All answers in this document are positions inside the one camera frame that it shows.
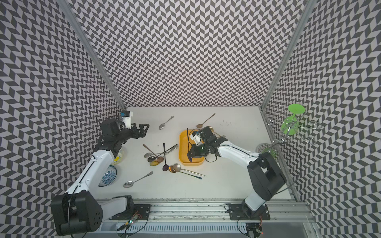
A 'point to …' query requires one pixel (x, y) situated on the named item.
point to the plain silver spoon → (129, 184)
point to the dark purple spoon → (165, 166)
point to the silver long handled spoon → (177, 167)
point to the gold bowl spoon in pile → (154, 162)
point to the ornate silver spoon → (161, 126)
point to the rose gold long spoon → (200, 125)
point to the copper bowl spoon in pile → (160, 159)
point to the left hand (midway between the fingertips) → (141, 125)
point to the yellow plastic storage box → (185, 143)
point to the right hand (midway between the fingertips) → (189, 157)
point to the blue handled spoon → (171, 169)
